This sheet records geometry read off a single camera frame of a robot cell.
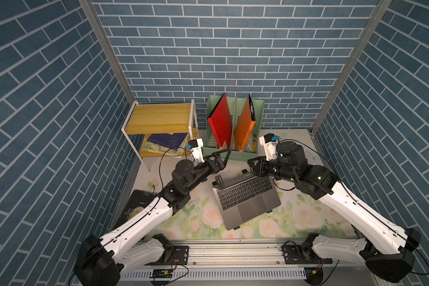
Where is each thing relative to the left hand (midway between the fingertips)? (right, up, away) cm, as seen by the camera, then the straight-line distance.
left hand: (231, 154), depth 67 cm
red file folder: (-5, +16, +23) cm, 28 cm away
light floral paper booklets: (-37, +2, +23) cm, 44 cm away
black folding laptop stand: (-5, -14, +16) cm, 22 cm away
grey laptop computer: (+7, -22, +17) cm, 28 cm away
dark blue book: (-29, +6, +25) cm, 39 cm away
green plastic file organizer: (+5, +28, +38) cm, 48 cm away
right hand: (+7, -3, 0) cm, 7 cm away
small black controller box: (-28, -49, +6) cm, 57 cm away
